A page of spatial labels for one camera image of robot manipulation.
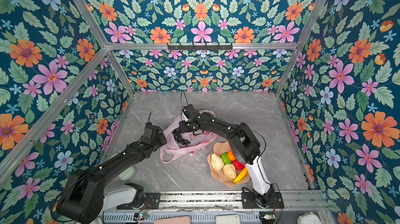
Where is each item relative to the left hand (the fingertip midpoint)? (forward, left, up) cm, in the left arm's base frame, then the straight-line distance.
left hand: (166, 134), depth 88 cm
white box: (-42, -31, -5) cm, 52 cm away
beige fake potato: (-22, -34, -1) cm, 41 cm away
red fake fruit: (-20, -39, -2) cm, 44 cm away
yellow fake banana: (-24, -40, -3) cm, 47 cm away
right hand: (+5, -9, 0) cm, 10 cm away
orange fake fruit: (-15, -35, +1) cm, 39 cm away
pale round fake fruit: (-18, -28, 0) cm, 33 cm away
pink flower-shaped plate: (-8, -31, -5) cm, 32 cm away
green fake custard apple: (-14, -32, -2) cm, 35 cm away
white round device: (-44, -66, -4) cm, 79 cm away
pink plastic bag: (-10, -4, 0) cm, 11 cm away
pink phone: (-40, -10, -5) cm, 42 cm away
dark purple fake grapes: (+2, -6, -4) cm, 7 cm away
